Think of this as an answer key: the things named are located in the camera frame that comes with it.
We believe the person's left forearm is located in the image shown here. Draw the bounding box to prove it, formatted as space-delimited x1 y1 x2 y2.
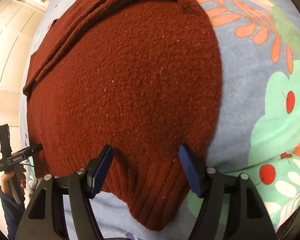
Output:
0 185 26 239

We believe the dark red knitted sweater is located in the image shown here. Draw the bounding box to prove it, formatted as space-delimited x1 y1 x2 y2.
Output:
23 0 223 232

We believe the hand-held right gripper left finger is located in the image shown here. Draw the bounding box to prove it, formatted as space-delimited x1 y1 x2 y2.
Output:
15 144 114 240

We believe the person's left hand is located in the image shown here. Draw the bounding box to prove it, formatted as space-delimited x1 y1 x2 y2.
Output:
0 166 27 198

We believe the white wardrobe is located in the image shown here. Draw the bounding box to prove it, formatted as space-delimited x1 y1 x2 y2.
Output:
0 0 48 200

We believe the blue printed bed sheet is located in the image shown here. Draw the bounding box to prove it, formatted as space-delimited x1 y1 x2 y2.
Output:
19 0 300 240

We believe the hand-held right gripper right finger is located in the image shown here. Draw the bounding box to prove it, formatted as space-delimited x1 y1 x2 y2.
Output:
178 144 278 240

